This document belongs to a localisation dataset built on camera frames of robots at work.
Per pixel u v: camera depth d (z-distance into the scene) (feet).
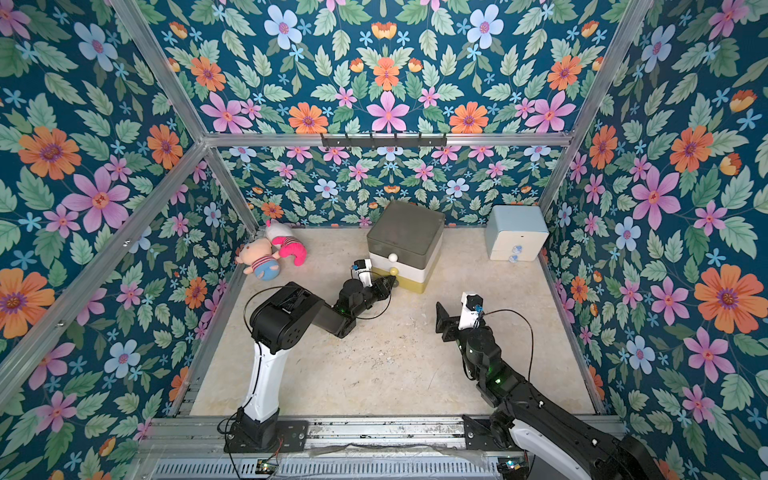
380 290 2.92
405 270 3.03
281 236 3.44
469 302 2.18
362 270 2.97
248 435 2.22
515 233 3.20
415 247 2.84
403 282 3.20
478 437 2.41
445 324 2.31
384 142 3.06
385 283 3.09
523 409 1.78
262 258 3.33
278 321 1.91
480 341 1.95
